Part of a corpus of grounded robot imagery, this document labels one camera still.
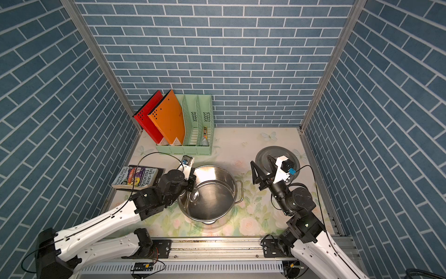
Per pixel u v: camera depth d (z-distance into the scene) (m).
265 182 0.54
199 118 1.14
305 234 0.49
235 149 1.08
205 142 1.12
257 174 0.56
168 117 0.94
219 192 0.89
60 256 0.39
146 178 0.92
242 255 0.73
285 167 0.50
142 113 0.87
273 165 0.64
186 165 0.62
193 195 0.86
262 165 1.03
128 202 0.50
